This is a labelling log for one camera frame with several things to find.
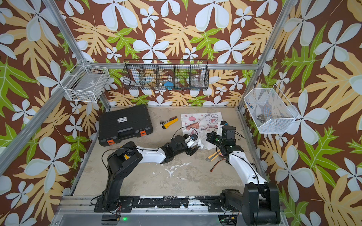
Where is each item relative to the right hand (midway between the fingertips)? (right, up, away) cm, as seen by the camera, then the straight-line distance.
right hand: (206, 133), depth 86 cm
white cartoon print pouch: (+3, +6, +21) cm, 22 cm away
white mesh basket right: (+37, +13, -5) cm, 40 cm away
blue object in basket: (-24, +32, +9) cm, 41 cm away
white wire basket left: (-74, +31, -1) cm, 80 cm away
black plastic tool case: (-58, +6, +16) cm, 60 cm away
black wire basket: (-18, +40, +11) cm, 45 cm away
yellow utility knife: (-24, +6, +22) cm, 33 cm away
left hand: (-5, -4, +4) cm, 7 cm away
